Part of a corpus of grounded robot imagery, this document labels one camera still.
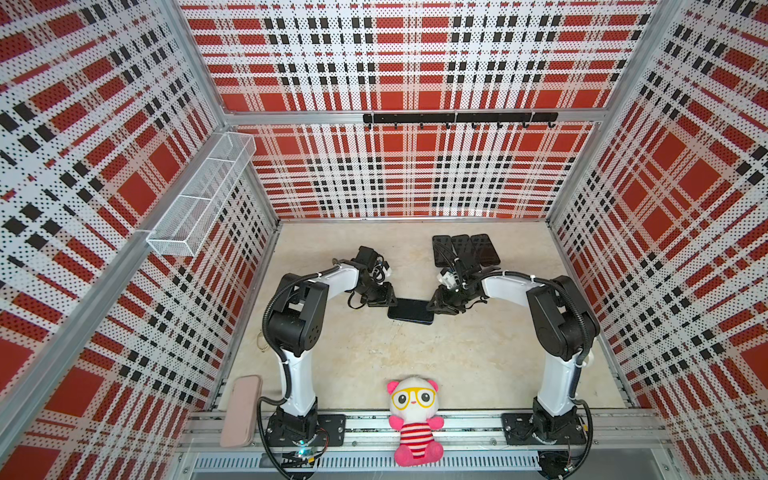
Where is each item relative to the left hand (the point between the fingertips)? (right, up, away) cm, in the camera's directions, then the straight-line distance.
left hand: (392, 306), depth 95 cm
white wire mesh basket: (-66, +25, -2) cm, 71 cm away
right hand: (+13, -1, -3) cm, 13 cm away
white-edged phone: (+36, +18, +19) cm, 45 cm away
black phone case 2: (+27, +18, +16) cm, 36 cm away
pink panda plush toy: (+6, -19, -24) cm, 31 cm away
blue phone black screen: (+6, -1, 0) cm, 6 cm away
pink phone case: (-37, -23, -22) cm, 49 cm away
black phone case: (+19, +18, +16) cm, 31 cm away
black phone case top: (+6, -1, 0) cm, 6 cm away
